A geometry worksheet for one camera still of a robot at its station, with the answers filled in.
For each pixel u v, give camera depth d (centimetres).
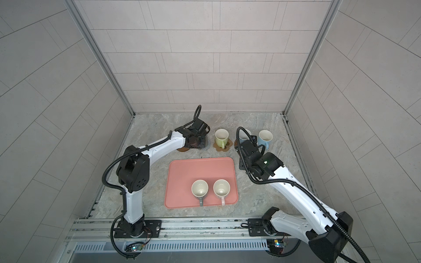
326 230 37
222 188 81
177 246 182
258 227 71
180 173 89
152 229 71
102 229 72
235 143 101
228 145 99
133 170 49
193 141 66
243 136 96
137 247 64
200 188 81
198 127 72
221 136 95
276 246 68
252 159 54
